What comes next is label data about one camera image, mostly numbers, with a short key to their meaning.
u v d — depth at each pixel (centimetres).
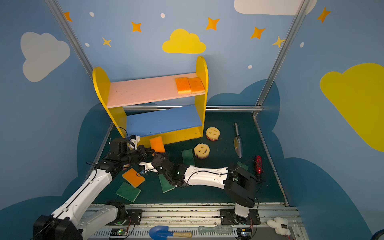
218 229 71
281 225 70
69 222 40
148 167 68
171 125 96
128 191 82
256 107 118
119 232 71
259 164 91
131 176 86
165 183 84
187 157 95
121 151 62
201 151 96
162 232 71
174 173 59
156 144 82
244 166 96
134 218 74
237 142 104
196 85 77
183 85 77
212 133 106
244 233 72
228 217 75
